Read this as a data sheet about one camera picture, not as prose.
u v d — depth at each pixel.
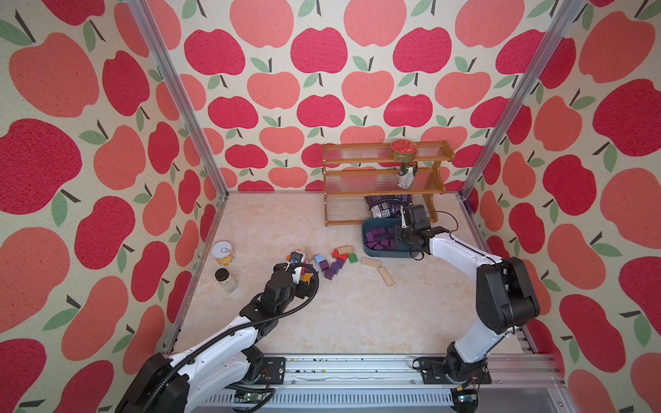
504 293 0.48
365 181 1.22
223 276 0.84
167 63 0.79
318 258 0.96
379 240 1.01
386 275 0.94
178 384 0.42
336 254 0.98
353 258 0.99
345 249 1.00
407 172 0.95
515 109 0.90
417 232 0.72
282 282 0.63
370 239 1.03
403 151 0.90
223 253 0.95
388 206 1.06
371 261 0.98
